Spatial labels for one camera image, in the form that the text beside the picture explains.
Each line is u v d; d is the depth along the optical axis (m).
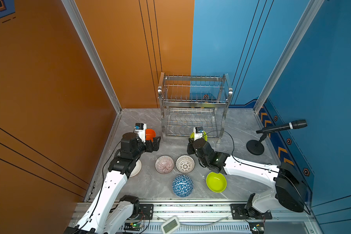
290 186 0.41
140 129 0.66
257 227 0.70
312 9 0.71
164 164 0.89
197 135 0.69
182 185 0.81
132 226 0.70
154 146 0.69
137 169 0.84
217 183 0.82
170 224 0.68
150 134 1.01
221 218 0.73
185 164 0.89
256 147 0.96
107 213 0.44
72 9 0.70
